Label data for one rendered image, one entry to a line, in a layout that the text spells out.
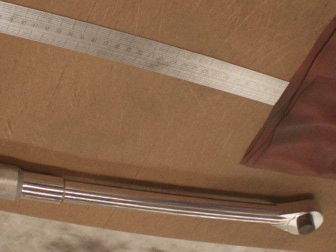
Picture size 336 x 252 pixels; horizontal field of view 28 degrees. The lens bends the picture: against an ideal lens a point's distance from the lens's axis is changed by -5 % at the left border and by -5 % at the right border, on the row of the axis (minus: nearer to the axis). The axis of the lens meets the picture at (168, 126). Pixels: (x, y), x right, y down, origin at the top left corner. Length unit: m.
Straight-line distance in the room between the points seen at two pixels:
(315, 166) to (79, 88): 0.24
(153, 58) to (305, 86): 0.14
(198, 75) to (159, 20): 0.07
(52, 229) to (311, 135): 1.00
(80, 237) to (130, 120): 1.00
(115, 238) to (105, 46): 1.09
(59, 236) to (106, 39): 1.08
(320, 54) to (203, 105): 0.12
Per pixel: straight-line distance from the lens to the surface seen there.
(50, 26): 0.55
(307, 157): 0.68
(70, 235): 1.60
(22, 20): 0.54
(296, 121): 0.64
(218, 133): 0.65
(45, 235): 1.60
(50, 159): 0.66
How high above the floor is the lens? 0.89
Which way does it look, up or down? 42 degrees down
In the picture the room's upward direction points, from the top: 171 degrees clockwise
